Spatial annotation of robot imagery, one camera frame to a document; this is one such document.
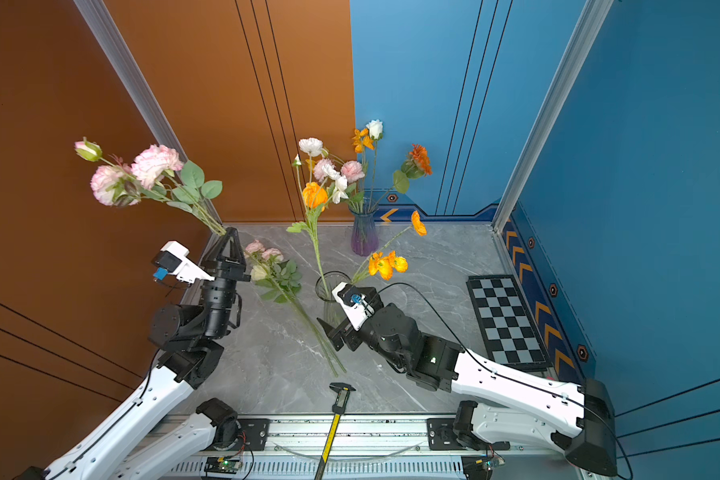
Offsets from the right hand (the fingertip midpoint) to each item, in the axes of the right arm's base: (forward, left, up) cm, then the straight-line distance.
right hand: (333, 304), depth 65 cm
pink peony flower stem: (+45, -2, +3) cm, 45 cm away
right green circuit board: (-26, -36, -29) cm, 53 cm away
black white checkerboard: (+6, -48, -26) cm, 55 cm away
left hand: (+7, +18, +17) cm, 25 cm away
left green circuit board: (-26, +26, -29) cm, 47 cm away
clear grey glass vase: (+11, +4, -9) cm, 15 cm away
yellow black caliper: (-15, +1, -29) cm, 32 cm away
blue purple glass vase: (+38, -5, -20) cm, 44 cm away
